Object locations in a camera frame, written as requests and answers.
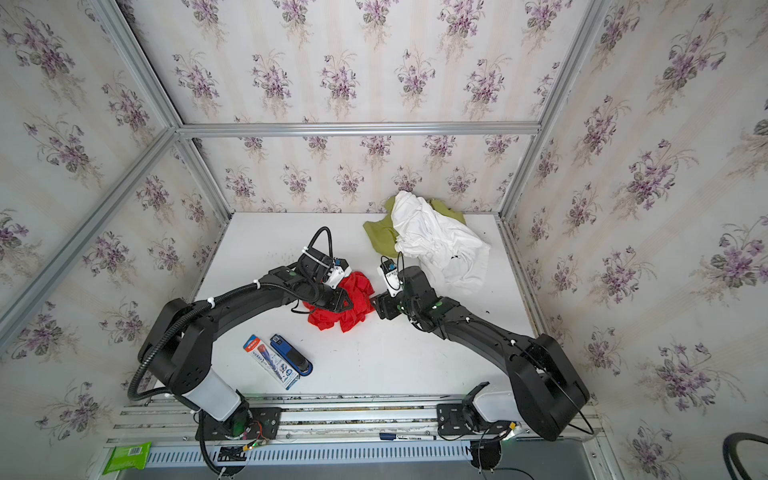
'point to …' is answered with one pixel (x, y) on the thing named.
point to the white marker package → (270, 363)
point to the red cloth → (361, 296)
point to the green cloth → (382, 233)
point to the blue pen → (393, 437)
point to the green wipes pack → (128, 457)
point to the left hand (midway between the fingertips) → (349, 301)
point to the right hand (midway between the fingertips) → (377, 297)
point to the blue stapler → (291, 355)
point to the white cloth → (451, 254)
